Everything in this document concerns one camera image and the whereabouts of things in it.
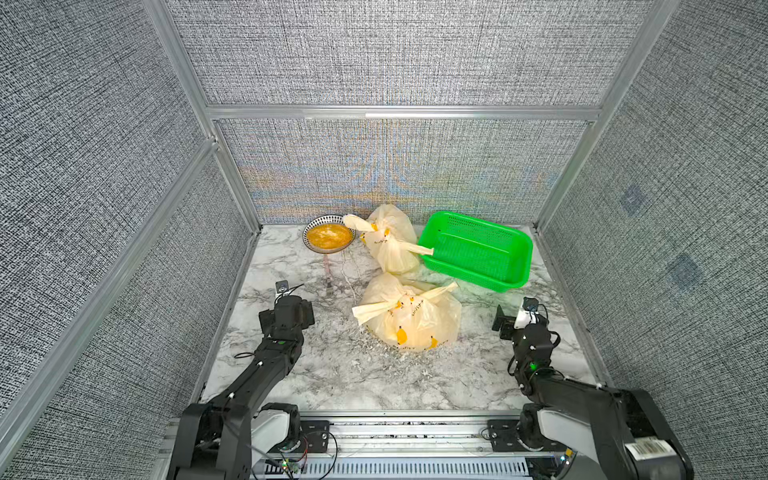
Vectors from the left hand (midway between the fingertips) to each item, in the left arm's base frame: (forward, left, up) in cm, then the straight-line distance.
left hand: (291, 303), depth 88 cm
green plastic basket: (+22, -68, -9) cm, 72 cm away
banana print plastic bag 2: (-7, -34, +3) cm, 34 cm away
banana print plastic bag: (+17, -31, +10) cm, 36 cm away
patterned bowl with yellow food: (+31, -8, -3) cm, 32 cm away
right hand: (-3, -66, +1) cm, 66 cm away
